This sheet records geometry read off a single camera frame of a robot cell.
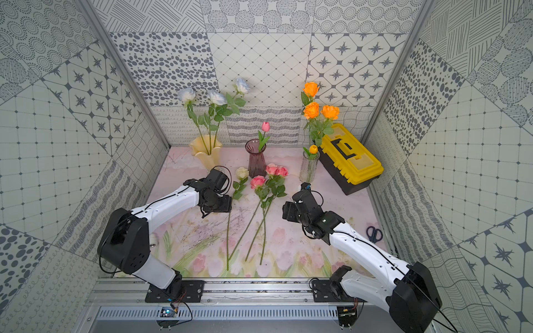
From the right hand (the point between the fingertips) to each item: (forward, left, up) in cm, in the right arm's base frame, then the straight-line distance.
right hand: (291, 210), depth 82 cm
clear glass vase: (+24, -9, -2) cm, 25 cm away
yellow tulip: (+16, -8, +17) cm, 25 cm away
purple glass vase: (+28, +16, -3) cm, 33 cm away
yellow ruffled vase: (+28, +44, +7) cm, 52 cm away
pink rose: (+14, +14, -9) cm, 22 cm away
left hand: (+5, +28, -4) cm, 29 cm away
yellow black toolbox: (+21, -27, +5) cm, 34 cm away
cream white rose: (+24, +24, -6) cm, 34 cm away
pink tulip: (+29, +13, +12) cm, 34 cm away
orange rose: (+32, -16, +24) cm, 43 cm away
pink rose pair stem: (+18, +7, -11) cm, 22 cm away
